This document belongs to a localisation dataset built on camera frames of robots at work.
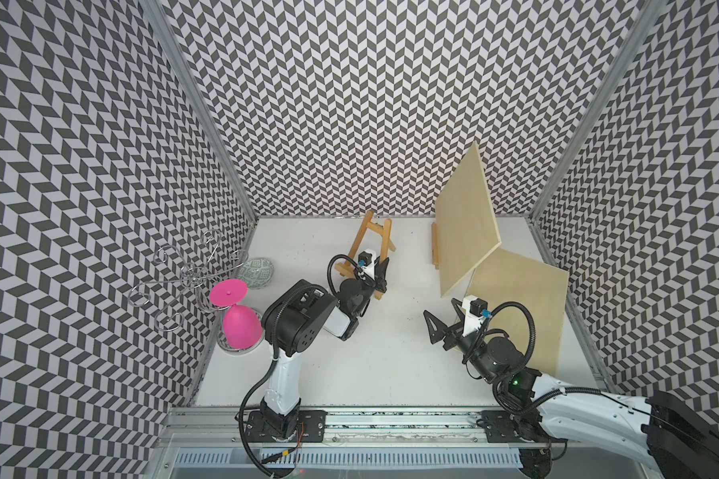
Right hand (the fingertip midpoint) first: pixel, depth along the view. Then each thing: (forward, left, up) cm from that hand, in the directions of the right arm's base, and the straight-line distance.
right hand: (438, 310), depth 77 cm
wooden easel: (+21, +26, -10) cm, 35 cm away
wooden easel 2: (+30, -5, -11) cm, 32 cm away
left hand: (+19, +13, -3) cm, 24 cm away
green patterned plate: (+21, +57, -12) cm, 61 cm away
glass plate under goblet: (-4, +60, -13) cm, 61 cm away
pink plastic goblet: (-7, +46, +8) cm, 47 cm away
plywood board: (+11, -32, -16) cm, 37 cm away
